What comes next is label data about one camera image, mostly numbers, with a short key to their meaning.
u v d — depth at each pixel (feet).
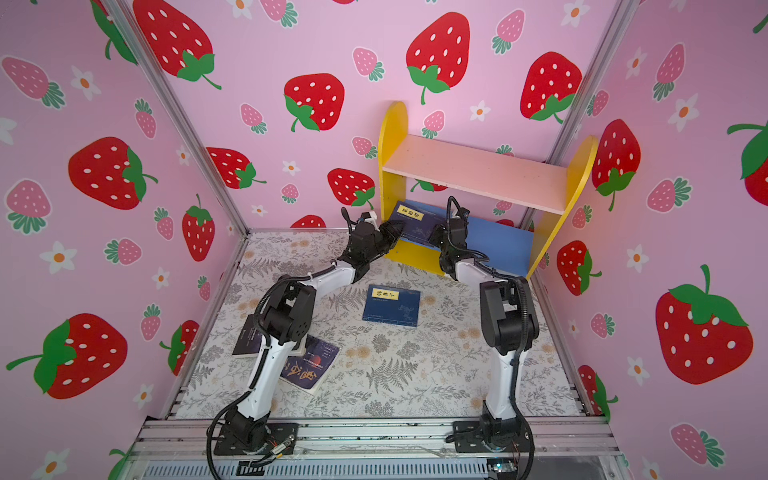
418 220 3.32
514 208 3.88
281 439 2.39
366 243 2.72
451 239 2.55
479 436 2.40
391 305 3.29
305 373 2.72
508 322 1.78
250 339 2.92
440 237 2.98
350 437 2.47
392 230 2.96
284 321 2.05
